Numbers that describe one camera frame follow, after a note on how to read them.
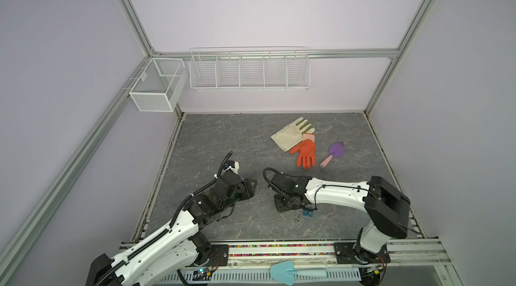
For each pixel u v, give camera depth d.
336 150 1.05
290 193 0.64
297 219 0.82
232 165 0.68
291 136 1.09
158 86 1.03
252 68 0.99
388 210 0.44
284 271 0.70
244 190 0.60
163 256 0.55
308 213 0.83
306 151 1.02
